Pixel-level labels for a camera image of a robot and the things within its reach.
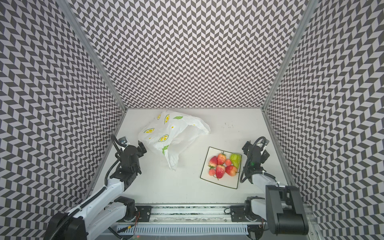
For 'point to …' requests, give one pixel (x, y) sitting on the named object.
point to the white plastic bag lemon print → (170, 132)
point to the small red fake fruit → (228, 162)
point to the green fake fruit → (236, 159)
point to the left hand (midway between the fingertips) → (132, 145)
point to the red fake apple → (231, 170)
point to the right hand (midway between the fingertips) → (255, 148)
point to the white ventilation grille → (216, 230)
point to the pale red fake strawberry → (213, 162)
